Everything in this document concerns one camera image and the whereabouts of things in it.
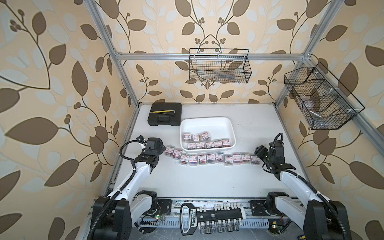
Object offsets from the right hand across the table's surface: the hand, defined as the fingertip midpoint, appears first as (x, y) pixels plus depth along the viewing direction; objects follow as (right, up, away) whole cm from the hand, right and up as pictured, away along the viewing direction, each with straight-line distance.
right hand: (260, 151), depth 89 cm
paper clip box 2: (-24, -4, 0) cm, 25 cm away
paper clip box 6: (-14, -5, 0) cm, 15 cm away
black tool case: (-67, +19, +16) cm, 71 cm away
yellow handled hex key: (-60, +24, +19) cm, 68 cm away
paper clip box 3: (-30, -5, 0) cm, 30 cm away
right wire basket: (+26, +27, -16) cm, 41 cm away
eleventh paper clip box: (-3, -5, 0) cm, 6 cm away
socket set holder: (-25, -29, -17) cm, 42 cm away
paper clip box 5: (-40, -5, 0) cm, 40 cm away
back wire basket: (-23, +54, +7) cm, 60 cm away
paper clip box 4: (-35, -5, 0) cm, 35 cm away
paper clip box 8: (-46, -5, 0) cm, 46 cm away
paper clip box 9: (-51, -3, +2) cm, 51 cm away
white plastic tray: (-32, +10, +10) cm, 35 cm away
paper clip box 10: (-56, -1, +3) cm, 56 cm away
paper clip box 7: (-8, -5, 0) cm, 10 cm away
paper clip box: (-19, -6, 0) cm, 20 cm away
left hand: (-64, +3, -3) cm, 64 cm away
